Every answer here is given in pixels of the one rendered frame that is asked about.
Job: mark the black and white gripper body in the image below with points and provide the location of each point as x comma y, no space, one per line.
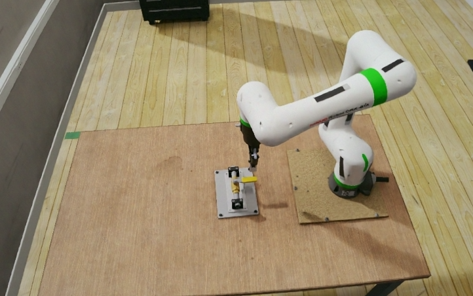
253,142

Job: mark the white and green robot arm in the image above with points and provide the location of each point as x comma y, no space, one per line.
373,74

